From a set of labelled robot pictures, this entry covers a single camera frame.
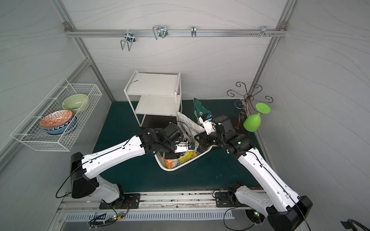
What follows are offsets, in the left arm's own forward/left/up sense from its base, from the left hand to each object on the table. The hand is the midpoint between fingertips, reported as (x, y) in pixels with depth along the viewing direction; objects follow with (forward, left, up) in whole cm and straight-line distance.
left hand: (179, 148), depth 73 cm
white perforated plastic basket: (0, +12, -10) cm, 16 cm away
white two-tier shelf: (+24, +17, +15) cm, 33 cm away
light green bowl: (+17, +55, +15) cm, 60 cm away
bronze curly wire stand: (+26, -38, +12) cm, 48 cm away
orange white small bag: (-4, +5, -10) cm, 12 cm away
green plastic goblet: (+14, -40, +4) cm, 42 cm away
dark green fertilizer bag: (+18, -10, +10) cm, 23 cm away
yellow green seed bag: (-2, -4, -3) cm, 6 cm away
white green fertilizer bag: (+11, -5, +3) cm, 12 cm away
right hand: (+5, -10, +6) cm, 13 cm away
